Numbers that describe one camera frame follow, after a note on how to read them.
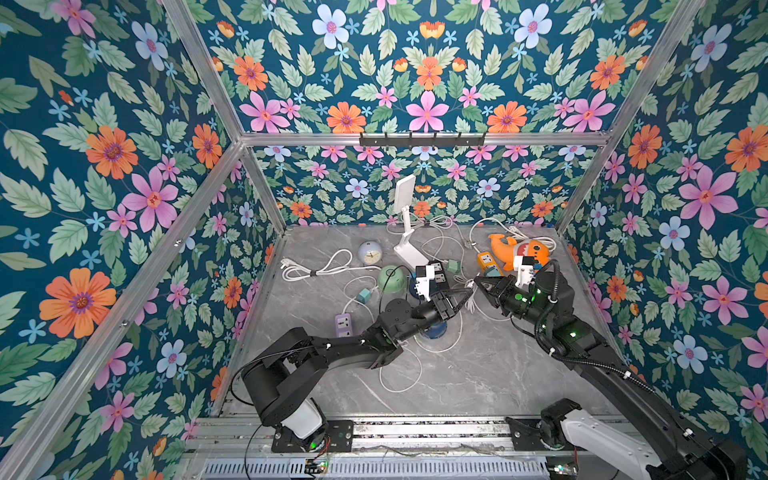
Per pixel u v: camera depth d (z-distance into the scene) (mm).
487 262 1067
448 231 1189
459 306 673
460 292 688
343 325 907
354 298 980
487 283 711
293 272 1055
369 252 1022
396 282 900
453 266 1047
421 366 843
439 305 645
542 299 547
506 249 1077
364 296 964
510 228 1179
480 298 712
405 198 885
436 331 838
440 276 1014
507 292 633
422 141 932
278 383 436
